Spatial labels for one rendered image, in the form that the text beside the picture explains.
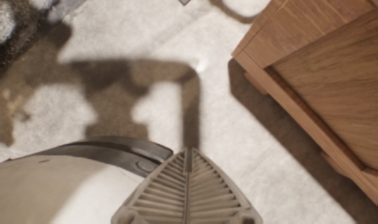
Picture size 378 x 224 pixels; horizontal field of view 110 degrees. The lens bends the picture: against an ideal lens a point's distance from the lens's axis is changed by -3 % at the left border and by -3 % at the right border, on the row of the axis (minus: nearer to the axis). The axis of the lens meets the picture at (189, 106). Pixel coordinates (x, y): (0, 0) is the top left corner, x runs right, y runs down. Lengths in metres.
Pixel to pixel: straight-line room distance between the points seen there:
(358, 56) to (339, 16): 0.08
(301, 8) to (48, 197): 0.38
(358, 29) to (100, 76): 0.60
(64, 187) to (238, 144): 0.44
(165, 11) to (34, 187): 0.53
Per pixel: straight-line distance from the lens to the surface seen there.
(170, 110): 0.48
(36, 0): 0.83
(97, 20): 0.65
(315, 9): 0.25
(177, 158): 0.17
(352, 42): 0.29
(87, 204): 0.22
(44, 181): 0.26
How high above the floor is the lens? 0.47
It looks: 89 degrees down
